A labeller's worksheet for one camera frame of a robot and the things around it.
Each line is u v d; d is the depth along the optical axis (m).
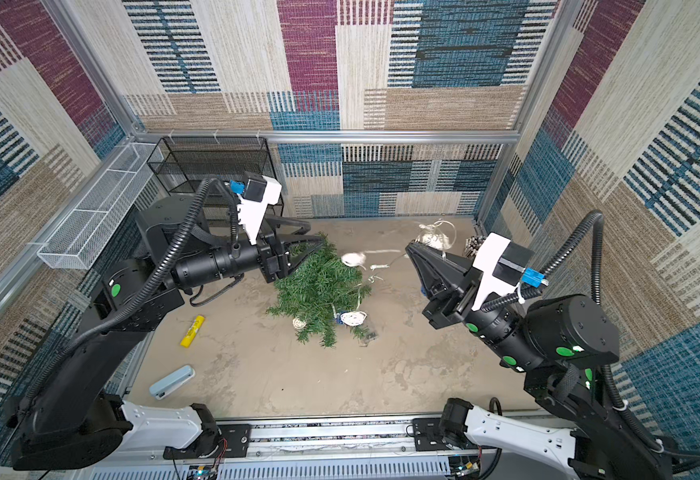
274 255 0.41
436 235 0.39
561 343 0.30
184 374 0.82
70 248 0.69
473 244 1.24
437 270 0.36
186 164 1.05
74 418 0.37
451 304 0.36
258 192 0.40
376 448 0.73
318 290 0.70
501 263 0.29
